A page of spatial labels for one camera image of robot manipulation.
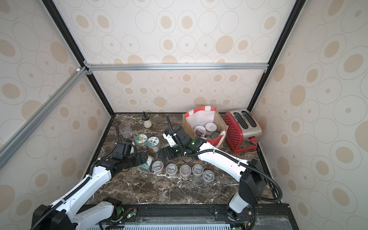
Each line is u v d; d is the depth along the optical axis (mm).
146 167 834
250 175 422
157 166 850
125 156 651
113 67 907
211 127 993
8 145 516
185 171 833
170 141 683
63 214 398
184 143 583
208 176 814
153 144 919
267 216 748
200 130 913
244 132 856
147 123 1093
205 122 1012
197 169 832
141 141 924
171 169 833
